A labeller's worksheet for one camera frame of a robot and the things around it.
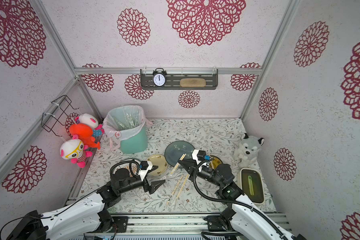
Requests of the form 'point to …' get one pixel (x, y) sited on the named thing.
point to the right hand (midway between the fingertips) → (179, 160)
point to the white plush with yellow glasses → (75, 150)
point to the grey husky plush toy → (246, 153)
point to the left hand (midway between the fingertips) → (161, 174)
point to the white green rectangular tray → (250, 181)
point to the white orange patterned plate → (134, 168)
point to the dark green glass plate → (175, 151)
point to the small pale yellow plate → (160, 161)
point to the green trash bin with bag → (125, 127)
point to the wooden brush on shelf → (192, 82)
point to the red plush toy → (84, 133)
